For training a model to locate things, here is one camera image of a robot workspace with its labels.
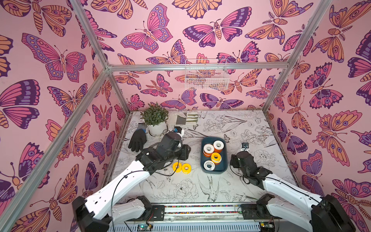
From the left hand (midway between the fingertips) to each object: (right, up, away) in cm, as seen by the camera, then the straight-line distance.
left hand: (189, 148), depth 72 cm
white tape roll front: (+13, -14, +18) cm, 26 cm away
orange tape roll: (+19, -3, +23) cm, 30 cm away
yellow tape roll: (-8, -14, +18) cm, 24 cm away
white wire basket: (+11, +44, +23) cm, 51 cm away
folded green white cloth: (-2, +17, +44) cm, 47 cm away
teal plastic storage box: (+19, -15, +16) cm, 30 cm away
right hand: (+28, -7, +15) cm, 32 cm away
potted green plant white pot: (-21, +16, +18) cm, 32 cm away
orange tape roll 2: (+12, -5, +21) cm, 24 cm away
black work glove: (-35, +2, +28) cm, 45 cm away
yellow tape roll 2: (0, -15, +16) cm, 22 cm away
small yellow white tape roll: (+17, -11, +18) cm, 27 cm away
